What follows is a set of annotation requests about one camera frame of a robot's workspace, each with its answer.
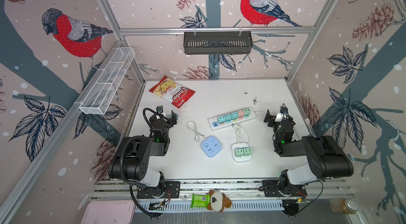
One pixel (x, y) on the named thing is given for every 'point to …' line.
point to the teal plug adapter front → (221, 119)
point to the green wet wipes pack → (200, 201)
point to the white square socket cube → (245, 158)
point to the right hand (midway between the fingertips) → (277, 113)
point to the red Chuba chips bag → (173, 92)
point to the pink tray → (113, 212)
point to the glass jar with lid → (343, 205)
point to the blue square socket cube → (211, 146)
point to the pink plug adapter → (240, 113)
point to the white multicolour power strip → (213, 123)
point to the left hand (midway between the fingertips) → (163, 112)
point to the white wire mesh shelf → (106, 80)
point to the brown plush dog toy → (218, 201)
